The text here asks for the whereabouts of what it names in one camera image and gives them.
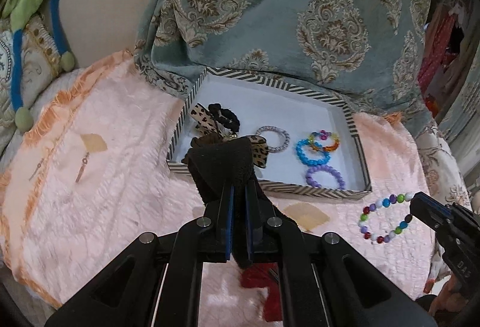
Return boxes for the red fabric scrunchie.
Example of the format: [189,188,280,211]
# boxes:
[240,263,286,322]

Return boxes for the teal patterned cushion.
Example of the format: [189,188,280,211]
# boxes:
[133,0,437,118]

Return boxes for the hanging clothes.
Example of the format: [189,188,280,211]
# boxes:
[418,0,473,118]

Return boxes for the purple bead bracelet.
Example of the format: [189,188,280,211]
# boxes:
[305,164,346,190]

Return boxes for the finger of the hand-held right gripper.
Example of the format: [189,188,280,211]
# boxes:
[410,199,445,236]
[414,191,456,217]

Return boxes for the striped cardboard box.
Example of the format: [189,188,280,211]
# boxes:
[166,67,373,203]

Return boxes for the pink plush blanket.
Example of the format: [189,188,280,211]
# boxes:
[0,49,439,309]

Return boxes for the rainbow crystal bracelet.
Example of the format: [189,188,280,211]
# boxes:
[308,130,340,154]

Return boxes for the floral embroidered cushion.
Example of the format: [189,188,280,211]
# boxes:
[0,17,72,159]

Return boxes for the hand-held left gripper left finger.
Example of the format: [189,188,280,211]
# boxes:
[45,179,235,327]

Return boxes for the multicolour bead bracelet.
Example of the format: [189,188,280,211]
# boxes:
[358,193,415,245]

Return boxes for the black leopard bow scrunchie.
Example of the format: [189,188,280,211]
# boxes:
[189,102,241,136]

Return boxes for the person's right hand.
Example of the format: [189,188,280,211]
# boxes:
[427,267,480,317]

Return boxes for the silver glitter bracelet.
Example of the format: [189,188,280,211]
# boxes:
[255,125,290,155]

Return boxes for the blue bead bracelet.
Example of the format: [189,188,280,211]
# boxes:
[296,138,331,167]

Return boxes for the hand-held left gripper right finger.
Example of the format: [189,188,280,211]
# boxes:
[245,177,437,327]

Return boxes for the floral bedsheet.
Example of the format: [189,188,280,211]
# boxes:
[414,121,480,294]

